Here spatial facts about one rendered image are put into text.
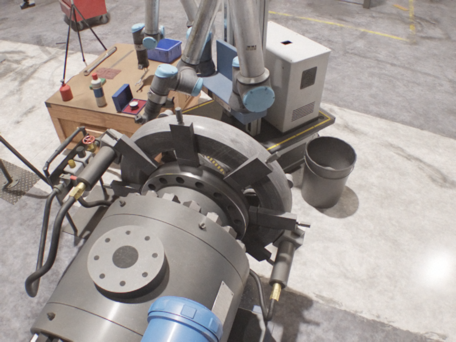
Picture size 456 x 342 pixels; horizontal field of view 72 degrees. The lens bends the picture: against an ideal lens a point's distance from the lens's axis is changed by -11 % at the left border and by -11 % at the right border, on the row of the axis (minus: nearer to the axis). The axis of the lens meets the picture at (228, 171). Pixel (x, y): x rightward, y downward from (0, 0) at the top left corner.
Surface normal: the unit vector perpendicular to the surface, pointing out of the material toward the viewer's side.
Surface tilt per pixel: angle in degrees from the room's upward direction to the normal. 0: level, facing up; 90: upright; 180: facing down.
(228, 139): 38
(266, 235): 90
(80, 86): 0
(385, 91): 0
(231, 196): 46
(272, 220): 90
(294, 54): 0
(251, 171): 90
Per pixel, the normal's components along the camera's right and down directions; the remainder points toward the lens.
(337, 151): -0.58, 0.53
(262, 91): 0.21, 0.75
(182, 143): -0.30, 0.67
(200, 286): 0.64, -0.39
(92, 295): -0.14, -0.74
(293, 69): 0.58, 0.57
